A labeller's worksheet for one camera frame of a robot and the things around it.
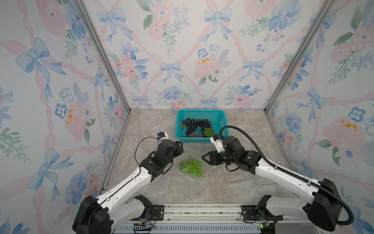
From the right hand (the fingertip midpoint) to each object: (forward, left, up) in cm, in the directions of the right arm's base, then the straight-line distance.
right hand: (201, 150), depth 78 cm
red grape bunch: (+19, +3, -13) cm, 24 cm away
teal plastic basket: (+25, +14, -16) cm, 32 cm away
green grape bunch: (-5, +5, -9) cm, 11 cm away
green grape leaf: (+21, -7, -12) cm, 25 cm away
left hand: (+4, +11, 0) cm, 11 cm away
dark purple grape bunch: (+25, +5, -8) cm, 27 cm away
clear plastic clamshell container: (-3, +8, +1) cm, 9 cm away
